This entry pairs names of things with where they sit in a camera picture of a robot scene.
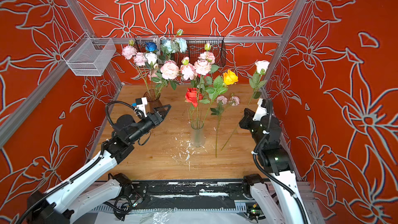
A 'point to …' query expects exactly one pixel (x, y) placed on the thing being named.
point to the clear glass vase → (198, 136)
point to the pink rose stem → (152, 76)
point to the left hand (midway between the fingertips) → (168, 108)
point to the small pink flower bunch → (223, 101)
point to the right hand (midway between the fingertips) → (243, 108)
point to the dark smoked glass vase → (153, 96)
